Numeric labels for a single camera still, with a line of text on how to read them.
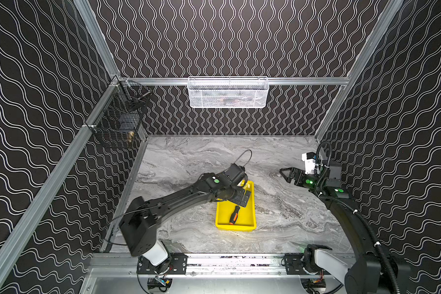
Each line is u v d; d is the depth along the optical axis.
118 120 0.93
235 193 0.69
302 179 0.71
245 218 0.86
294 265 0.74
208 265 0.76
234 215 0.86
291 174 0.70
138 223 0.42
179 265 0.75
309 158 0.72
